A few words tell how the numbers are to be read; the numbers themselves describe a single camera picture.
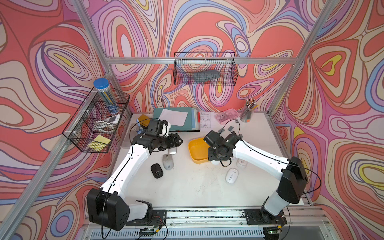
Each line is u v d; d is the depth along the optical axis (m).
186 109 1.18
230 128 1.11
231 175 0.86
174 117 1.12
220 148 0.58
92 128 0.75
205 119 1.16
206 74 0.88
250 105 1.02
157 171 0.87
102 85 0.70
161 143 0.64
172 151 0.99
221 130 1.11
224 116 1.18
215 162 0.74
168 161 0.91
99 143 0.64
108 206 0.38
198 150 1.06
